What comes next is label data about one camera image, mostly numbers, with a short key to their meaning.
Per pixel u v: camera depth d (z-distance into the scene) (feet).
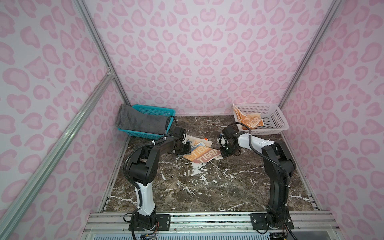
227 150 2.82
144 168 1.72
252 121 3.54
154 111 3.73
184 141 2.82
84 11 2.28
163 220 2.42
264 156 1.71
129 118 3.41
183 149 2.82
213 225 2.40
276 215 2.04
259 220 2.41
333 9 2.30
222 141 2.98
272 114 3.76
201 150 3.21
